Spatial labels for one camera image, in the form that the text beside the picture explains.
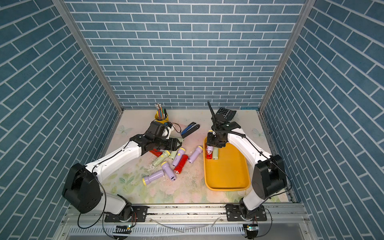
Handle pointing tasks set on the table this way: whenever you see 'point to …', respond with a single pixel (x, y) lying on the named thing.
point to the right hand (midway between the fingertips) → (209, 143)
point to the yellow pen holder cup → (162, 121)
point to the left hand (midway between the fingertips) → (180, 144)
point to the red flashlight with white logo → (209, 154)
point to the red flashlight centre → (179, 167)
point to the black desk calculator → (225, 114)
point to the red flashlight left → (156, 152)
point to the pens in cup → (161, 113)
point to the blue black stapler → (190, 129)
